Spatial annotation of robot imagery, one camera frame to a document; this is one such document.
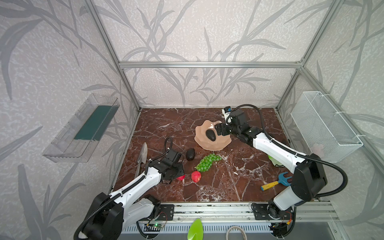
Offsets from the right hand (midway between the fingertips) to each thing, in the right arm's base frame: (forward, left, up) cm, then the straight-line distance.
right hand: (221, 119), depth 86 cm
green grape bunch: (-21, +10, -15) cm, 28 cm away
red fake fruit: (-28, +23, -16) cm, 40 cm away
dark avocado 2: (0, +6, -16) cm, 17 cm away
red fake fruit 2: (-27, +15, -15) cm, 35 cm away
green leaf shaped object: (-52, +15, -19) cm, 57 cm away
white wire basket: (-19, -43, +13) cm, 48 cm away
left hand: (-22, +22, -16) cm, 35 cm away
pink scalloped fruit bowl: (-3, +11, -20) cm, 23 cm away
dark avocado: (-14, +19, -16) cm, 28 cm away
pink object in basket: (-20, -45, +1) cm, 50 cm away
